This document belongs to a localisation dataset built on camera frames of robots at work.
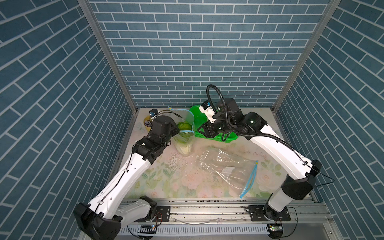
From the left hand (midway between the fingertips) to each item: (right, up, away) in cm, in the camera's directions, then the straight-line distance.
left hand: (179, 122), depth 73 cm
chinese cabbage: (+2, -10, +5) cm, 12 cm away
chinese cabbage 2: (+2, -2, +6) cm, 7 cm away
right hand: (+11, -3, -5) cm, 13 cm away
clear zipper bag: (+32, -30, +14) cm, 46 cm away
